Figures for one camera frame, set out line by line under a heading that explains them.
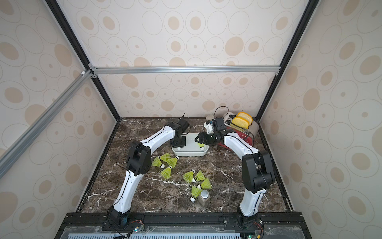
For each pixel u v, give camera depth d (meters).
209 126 0.85
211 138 0.78
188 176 0.89
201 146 1.01
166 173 0.90
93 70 0.91
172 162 0.93
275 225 0.74
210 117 1.00
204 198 0.72
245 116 0.91
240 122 0.88
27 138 0.56
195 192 0.79
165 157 0.92
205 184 0.82
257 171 0.49
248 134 0.85
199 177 0.85
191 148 1.02
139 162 0.61
